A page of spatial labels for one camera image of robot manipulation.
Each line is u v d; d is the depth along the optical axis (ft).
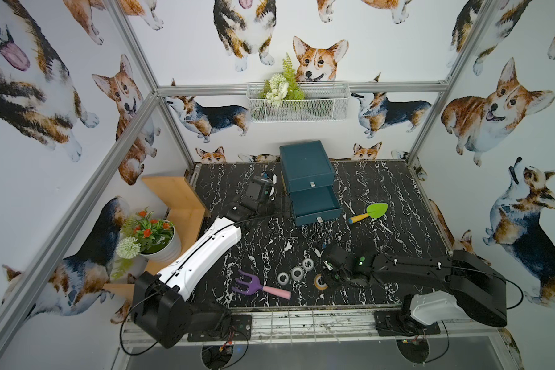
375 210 3.41
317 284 2.70
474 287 1.40
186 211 3.12
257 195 1.94
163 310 1.29
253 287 2.69
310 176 2.93
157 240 2.50
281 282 2.74
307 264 2.89
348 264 2.11
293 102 2.75
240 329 2.41
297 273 2.81
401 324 2.18
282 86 2.59
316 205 3.07
